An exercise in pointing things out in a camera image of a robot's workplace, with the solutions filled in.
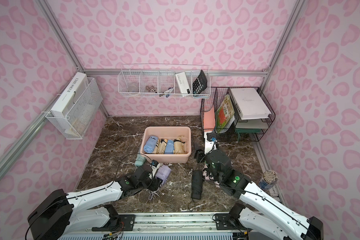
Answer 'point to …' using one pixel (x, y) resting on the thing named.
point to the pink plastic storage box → (169, 133)
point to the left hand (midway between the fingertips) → (160, 178)
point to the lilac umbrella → (163, 172)
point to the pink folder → (209, 119)
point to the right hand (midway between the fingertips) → (198, 142)
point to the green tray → (239, 131)
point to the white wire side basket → (76, 124)
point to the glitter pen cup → (268, 179)
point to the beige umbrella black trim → (178, 145)
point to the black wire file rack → (236, 114)
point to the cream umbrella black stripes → (156, 150)
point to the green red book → (225, 112)
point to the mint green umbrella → (140, 160)
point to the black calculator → (200, 84)
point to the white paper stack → (249, 103)
